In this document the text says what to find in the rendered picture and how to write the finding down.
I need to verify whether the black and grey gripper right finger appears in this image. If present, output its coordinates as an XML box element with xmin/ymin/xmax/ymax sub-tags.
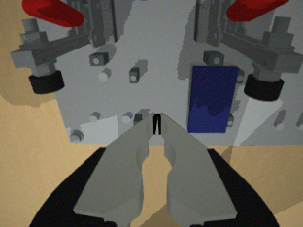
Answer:
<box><xmin>157</xmin><ymin>113</ymin><xmax>280</xmax><ymax>227</ymax></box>

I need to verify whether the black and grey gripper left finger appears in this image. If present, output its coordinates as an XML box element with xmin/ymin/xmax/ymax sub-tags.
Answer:
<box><xmin>29</xmin><ymin>113</ymin><xmax>157</xmax><ymax>227</ymax></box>

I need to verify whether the grey metal fixture plate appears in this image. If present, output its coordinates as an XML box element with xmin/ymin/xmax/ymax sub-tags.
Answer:
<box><xmin>54</xmin><ymin>0</ymin><xmax>303</xmax><ymax>146</ymax></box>

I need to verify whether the dark blue block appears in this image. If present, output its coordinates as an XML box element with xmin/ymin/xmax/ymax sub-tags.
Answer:
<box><xmin>186</xmin><ymin>63</ymin><xmax>239</xmax><ymax>133</ymax></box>

